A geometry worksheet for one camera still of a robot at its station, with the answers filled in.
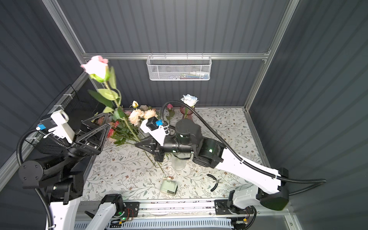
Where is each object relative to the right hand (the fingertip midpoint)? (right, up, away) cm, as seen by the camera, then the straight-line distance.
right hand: (138, 146), depth 48 cm
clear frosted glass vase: (+12, -19, +41) cm, 46 cm away
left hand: (-6, +8, -6) cm, 12 cm away
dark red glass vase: (+17, +14, +48) cm, 53 cm away
